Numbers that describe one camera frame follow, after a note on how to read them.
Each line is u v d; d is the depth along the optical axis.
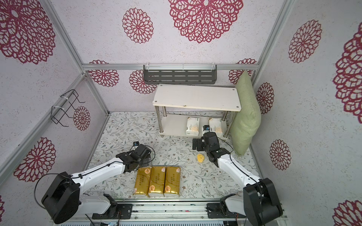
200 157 0.92
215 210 0.73
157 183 0.76
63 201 0.41
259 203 0.42
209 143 0.65
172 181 0.77
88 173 0.48
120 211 0.73
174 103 0.78
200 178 0.86
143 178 0.78
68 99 0.78
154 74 0.92
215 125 0.96
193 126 0.96
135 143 0.78
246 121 0.73
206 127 0.76
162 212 0.75
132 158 0.63
